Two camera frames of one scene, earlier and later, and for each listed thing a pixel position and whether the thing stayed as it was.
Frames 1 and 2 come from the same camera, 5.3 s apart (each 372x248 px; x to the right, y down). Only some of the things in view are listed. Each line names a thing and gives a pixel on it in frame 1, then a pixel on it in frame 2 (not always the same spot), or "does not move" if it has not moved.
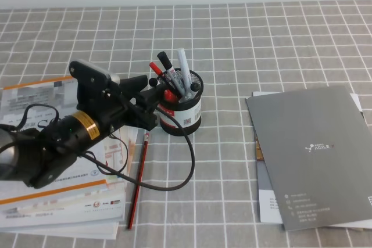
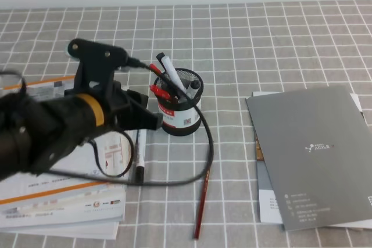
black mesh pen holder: (183, 89) does not move
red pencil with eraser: (137, 187) -> (201, 204)
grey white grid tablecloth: (201, 190) does not move
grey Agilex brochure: (317, 149) does not move
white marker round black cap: (153, 82) -> (140, 156)
